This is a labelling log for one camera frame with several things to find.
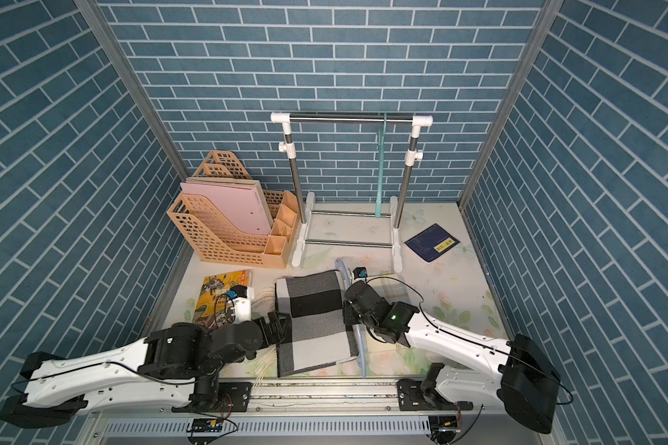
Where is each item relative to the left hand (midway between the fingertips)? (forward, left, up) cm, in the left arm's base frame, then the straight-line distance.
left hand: (288, 330), depth 67 cm
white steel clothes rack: (+49, -6, -19) cm, 53 cm away
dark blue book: (+41, -48, -18) cm, 66 cm away
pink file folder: (+39, +20, +5) cm, 44 cm away
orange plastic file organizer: (+31, +30, -6) cm, 44 cm away
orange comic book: (+14, +29, -20) cm, 38 cm away
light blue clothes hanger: (+23, -14, -10) cm, 29 cm away
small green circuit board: (-17, +22, -22) cm, 36 cm away
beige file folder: (+41, +23, +11) cm, 49 cm away
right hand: (+10, -14, -9) cm, 20 cm away
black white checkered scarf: (+3, -6, -16) cm, 17 cm away
